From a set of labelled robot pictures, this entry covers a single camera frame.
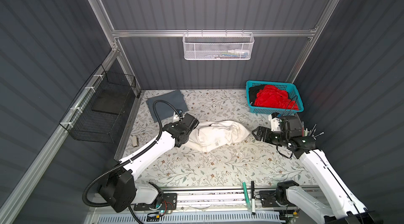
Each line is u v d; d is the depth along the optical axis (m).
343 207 0.39
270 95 1.08
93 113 0.72
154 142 0.50
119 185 0.41
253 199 0.74
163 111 0.70
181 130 0.58
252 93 1.13
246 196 0.75
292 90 1.10
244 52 0.91
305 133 0.85
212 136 0.92
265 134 0.68
